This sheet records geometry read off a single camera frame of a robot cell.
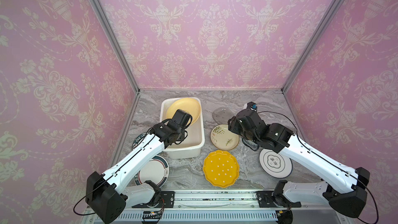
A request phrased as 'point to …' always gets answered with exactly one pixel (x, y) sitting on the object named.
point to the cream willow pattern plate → (223, 139)
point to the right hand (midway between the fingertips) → (231, 123)
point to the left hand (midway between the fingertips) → (186, 123)
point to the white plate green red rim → (156, 170)
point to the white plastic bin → (191, 146)
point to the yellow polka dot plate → (221, 168)
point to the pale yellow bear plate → (188, 104)
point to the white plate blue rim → (275, 165)
